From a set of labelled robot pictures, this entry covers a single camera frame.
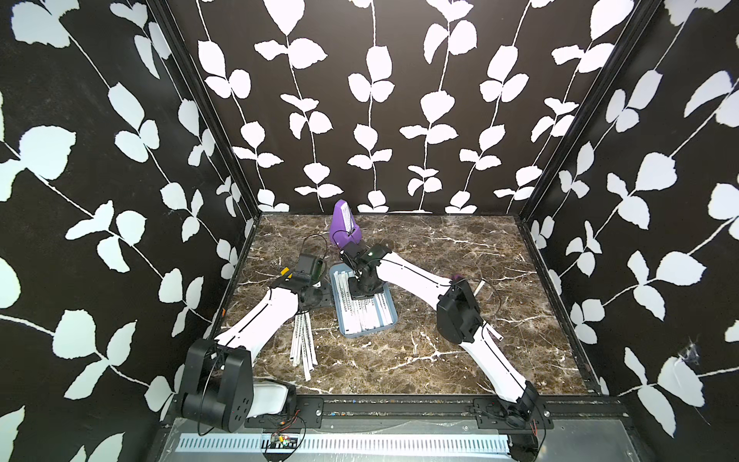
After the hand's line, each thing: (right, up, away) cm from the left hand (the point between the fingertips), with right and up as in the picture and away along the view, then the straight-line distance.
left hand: (325, 293), depth 88 cm
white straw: (+5, -4, +5) cm, 9 cm away
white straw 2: (+15, -7, +5) cm, 17 cm away
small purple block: (+45, +3, +14) cm, 47 cm away
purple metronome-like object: (+3, +21, +15) cm, 26 cm away
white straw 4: (+53, -13, +1) cm, 55 cm away
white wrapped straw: (-6, -16, -3) cm, 17 cm away
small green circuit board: (-7, -34, -17) cm, 39 cm away
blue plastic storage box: (+21, -5, +3) cm, 22 cm away
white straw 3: (+18, -7, +5) cm, 20 cm away
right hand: (+9, -1, +4) cm, 10 cm away
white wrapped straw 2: (-5, -15, -2) cm, 15 cm away
